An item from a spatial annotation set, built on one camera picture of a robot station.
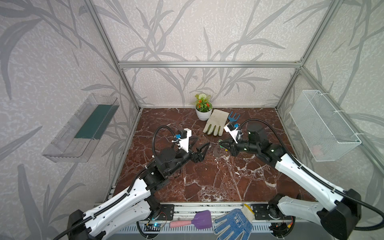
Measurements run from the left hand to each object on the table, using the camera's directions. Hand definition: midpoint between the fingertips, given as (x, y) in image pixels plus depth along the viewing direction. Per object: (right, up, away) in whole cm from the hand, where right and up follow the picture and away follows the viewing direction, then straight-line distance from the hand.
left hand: (206, 138), depth 65 cm
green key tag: (+8, -5, +8) cm, 12 cm away
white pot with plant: (-1, +17, +36) cm, 40 cm away
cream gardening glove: (+10, +8, +48) cm, 49 cm away
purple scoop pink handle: (-2, -41, +7) cm, 41 cm away
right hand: (+8, -1, +8) cm, 11 cm away
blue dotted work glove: (+14, -42, +6) cm, 45 cm away
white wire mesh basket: (+52, +1, -2) cm, 52 cm away
